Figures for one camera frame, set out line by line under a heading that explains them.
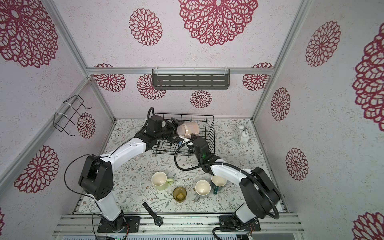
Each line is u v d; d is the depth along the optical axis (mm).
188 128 820
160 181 876
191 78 928
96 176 473
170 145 982
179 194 834
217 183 845
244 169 493
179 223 754
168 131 764
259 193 439
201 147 637
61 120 726
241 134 970
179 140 733
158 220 745
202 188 834
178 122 785
